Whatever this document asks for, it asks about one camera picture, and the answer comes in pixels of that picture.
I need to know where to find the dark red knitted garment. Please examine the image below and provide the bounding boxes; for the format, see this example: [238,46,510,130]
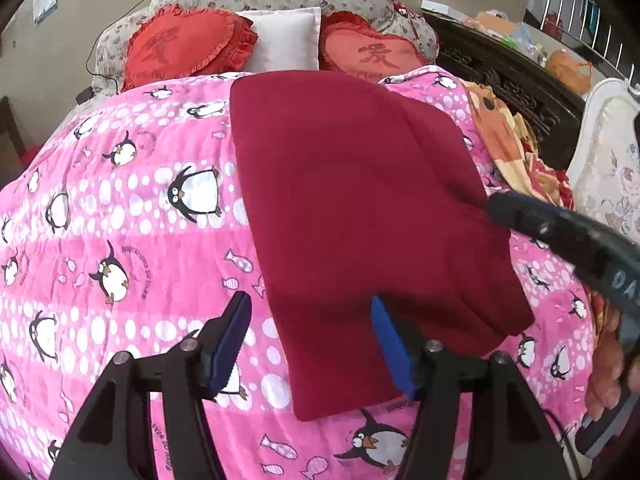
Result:
[230,66,534,422]

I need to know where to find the red heart cushion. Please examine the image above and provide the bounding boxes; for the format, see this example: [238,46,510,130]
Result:
[122,4,258,90]
[318,11,430,84]

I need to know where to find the person's right hand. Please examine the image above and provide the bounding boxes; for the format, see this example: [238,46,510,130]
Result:
[585,307,625,420]

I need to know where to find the dark carved wooden headboard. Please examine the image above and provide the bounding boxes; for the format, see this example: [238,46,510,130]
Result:
[423,11,585,170]

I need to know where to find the dark wooden desk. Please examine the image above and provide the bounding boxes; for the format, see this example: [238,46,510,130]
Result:
[0,96,26,186]

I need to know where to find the orange patterned blanket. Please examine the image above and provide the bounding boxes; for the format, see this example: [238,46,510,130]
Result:
[462,80,575,210]

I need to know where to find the black charger cable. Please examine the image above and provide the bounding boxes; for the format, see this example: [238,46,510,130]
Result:
[74,0,162,105]

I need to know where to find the metal stair railing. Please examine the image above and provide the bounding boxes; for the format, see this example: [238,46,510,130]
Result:
[538,0,639,87]

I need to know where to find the white square pillow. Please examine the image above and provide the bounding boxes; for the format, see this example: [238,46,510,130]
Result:
[240,6,322,73]

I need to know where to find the left red heart cushion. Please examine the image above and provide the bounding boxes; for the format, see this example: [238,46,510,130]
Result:
[122,4,258,90]

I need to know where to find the pink penguin print quilt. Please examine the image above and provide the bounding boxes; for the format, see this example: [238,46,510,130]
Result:
[0,64,601,480]

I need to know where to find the orange plastic bag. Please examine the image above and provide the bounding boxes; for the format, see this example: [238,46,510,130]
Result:
[546,50,592,96]

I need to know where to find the white ornate floral chair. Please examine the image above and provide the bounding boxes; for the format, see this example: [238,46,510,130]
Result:
[567,78,639,243]

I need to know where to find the right red heart cushion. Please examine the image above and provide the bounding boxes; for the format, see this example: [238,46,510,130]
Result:
[318,11,430,84]

